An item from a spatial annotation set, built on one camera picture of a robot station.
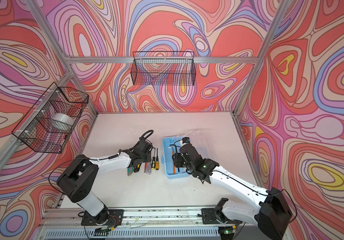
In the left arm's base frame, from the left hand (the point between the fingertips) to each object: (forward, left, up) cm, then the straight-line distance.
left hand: (150, 154), depth 94 cm
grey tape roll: (+2, +39, +31) cm, 50 cm away
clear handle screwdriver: (-9, 0, 0) cm, 9 cm away
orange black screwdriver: (-9, -15, -3) cm, 17 cm away
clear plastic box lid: (+9, -36, -1) cm, 37 cm away
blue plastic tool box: (-4, -11, +1) cm, 12 cm away
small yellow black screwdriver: (-4, -2, -1) cm, 5 cm away
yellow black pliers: (-9, +8, -1) cm, 12 cm away
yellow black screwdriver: (-5, -4, -1) cm, 7 cm away
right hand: (-9, -16, +11) cm, 22 cm away
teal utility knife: (-10, +11, -1) cm, 15 cm away
